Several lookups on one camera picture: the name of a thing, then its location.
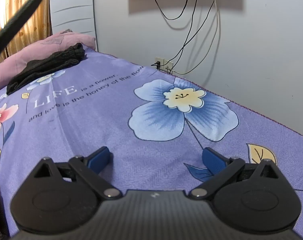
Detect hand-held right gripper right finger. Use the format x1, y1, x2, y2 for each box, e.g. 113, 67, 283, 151
188, 147, 284, 201

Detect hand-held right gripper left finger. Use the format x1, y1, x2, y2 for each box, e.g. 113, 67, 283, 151
29, 146, 123, 201

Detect dark ribbed pants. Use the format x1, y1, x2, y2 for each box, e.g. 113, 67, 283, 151
6, 42, 86, 96

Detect black wall cable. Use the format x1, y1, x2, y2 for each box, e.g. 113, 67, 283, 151
157, 0, 195, 67
166, 0, 220, 75
151, 0, 193, 21

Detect pink pillow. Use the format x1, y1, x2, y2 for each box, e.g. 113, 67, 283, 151
0, 29, 97, 95

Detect white plastic drawer cabinet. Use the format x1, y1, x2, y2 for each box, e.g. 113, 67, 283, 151
49, 0, 98, 52

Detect golden patterned curtain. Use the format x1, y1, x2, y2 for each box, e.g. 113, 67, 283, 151
0, 0, 53, 67

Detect purple floral printed blanket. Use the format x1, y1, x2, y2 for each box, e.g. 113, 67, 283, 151
0, 46, 303, 240

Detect black braided cable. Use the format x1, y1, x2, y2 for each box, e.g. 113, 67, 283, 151
0, 0, 46, 66

